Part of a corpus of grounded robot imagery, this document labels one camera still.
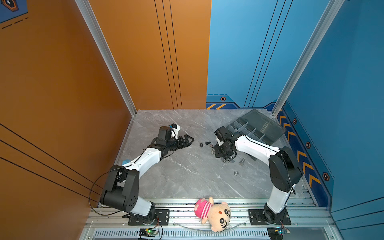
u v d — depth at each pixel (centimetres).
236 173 87
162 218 74
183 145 77
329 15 72
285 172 49
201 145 99
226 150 75
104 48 83
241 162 92
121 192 43
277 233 70
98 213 45
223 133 74
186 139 79
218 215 67
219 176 87
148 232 71
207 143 101
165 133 69
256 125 111
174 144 76
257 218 72
